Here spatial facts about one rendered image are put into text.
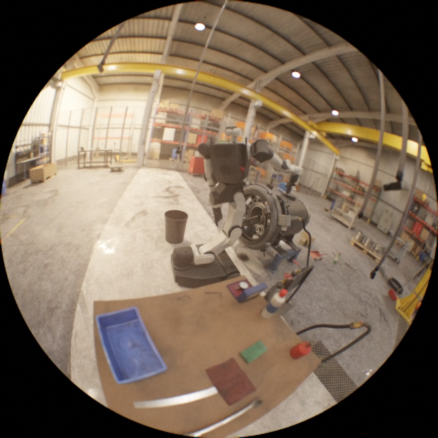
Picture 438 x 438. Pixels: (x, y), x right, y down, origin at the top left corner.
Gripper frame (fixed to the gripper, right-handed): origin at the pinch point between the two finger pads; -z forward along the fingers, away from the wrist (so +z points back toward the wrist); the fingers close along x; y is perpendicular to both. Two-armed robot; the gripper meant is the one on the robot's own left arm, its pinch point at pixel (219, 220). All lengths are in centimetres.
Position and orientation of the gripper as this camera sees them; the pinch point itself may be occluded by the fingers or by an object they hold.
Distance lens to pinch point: 161.4
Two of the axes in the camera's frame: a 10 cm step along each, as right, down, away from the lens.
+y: -8.9, -1.9, 4.2
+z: -1.5, -7.4, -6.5
